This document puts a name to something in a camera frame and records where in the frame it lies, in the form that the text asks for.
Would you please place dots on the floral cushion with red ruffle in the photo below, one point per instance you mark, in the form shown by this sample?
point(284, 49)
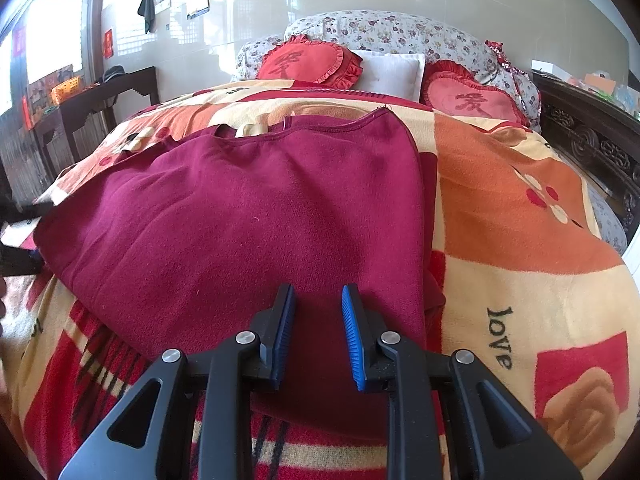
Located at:
point(522, 90)

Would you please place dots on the dark hanging cloth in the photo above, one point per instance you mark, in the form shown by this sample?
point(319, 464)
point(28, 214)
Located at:
point(147, 7)

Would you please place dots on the small floral pillow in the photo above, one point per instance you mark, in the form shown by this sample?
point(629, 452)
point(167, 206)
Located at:
point(250, 55)

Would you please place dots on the colourful clutter pile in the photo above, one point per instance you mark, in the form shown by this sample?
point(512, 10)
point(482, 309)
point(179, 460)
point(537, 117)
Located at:
point(600, 90)

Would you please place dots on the window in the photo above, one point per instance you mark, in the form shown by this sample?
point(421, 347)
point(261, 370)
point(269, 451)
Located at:
point(55, 30)

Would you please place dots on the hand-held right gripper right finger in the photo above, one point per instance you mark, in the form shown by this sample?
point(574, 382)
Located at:
point(352, 345)

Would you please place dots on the large floral pillow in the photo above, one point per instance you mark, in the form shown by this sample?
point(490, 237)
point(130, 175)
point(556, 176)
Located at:
point(390, 30)

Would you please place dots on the red paper wall sticker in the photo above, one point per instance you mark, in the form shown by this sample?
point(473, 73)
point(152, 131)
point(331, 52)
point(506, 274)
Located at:
point(108, 43)

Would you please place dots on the white pillow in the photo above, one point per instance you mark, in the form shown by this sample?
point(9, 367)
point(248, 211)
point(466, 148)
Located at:
point(395, 72)

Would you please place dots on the red heart cushion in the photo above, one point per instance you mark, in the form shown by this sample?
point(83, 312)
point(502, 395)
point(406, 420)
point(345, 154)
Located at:
point(300, 62)
point(470, 100)

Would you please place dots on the black hat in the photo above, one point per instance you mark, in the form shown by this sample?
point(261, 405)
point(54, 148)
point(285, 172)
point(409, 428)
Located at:
point(115, 74)

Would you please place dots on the dark red sweater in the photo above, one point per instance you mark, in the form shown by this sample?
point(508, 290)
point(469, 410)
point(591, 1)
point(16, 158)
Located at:
point(225, 210)

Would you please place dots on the orange plastic basket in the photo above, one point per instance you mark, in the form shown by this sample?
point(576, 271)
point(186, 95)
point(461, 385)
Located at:
point(66, 90)

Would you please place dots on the dark wooden desk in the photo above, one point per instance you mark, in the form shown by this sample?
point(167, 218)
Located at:
point(125, 85)

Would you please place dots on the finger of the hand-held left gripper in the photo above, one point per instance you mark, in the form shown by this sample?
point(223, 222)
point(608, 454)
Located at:
point(20, 211)
point(22, 261)

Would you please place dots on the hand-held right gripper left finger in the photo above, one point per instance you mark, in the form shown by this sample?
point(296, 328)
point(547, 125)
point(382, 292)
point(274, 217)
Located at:
point(285, 330)

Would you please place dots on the printed fleece blanket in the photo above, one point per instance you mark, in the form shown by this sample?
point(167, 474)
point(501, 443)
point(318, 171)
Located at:
point(500, 200)

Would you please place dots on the floral bedsheet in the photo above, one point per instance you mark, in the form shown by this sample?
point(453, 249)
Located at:
point(607, 220)

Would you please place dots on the dark slatted wooden cabinet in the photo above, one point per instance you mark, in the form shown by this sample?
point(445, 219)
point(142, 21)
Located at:
point(20, 155)

